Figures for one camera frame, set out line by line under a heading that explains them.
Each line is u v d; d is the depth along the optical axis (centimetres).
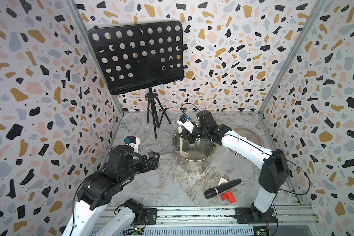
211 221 73
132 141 54
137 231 71
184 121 69
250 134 109
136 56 66
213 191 79
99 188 38
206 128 64
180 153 86
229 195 81
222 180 84
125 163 44
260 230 72
